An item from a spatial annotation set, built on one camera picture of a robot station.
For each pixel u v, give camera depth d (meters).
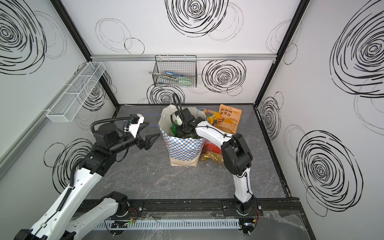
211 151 0.88
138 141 0.58
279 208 0.74
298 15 0.74
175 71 0.89
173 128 0.89
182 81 0.87
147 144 0.60
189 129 0.66
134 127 0.56
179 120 0.81
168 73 0.91
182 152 0.75
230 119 1.08
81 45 0.85
